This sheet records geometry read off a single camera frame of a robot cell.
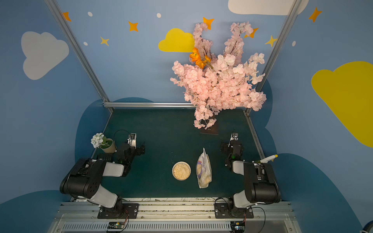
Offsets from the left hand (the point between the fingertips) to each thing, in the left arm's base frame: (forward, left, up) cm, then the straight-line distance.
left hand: (136, 140), depth 94 cm
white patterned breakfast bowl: (-19, -31, -2) cm, 36 cm away
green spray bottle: (-16, -76, +10) cm, 78 cm away
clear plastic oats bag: (-22, -43, +7) cm, 49 cm away
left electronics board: (-46, +1, -8) cm, 46 cm away
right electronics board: (-45, -61, -8) cm, 76 cm away
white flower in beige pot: (-4, +19, -1) cm, 19 cm away
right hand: (+1, -65, -1) cm, 65 cm away
